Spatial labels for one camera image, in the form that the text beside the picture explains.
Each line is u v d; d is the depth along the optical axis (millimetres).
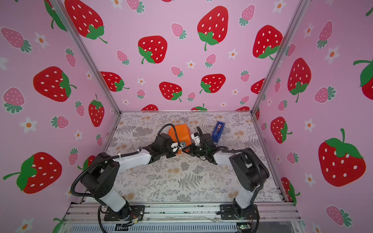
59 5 674
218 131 1012
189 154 834
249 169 486
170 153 817
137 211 742
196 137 859
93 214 745
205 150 749
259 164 491
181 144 785
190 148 858
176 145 782
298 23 731
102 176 464
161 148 702
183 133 996
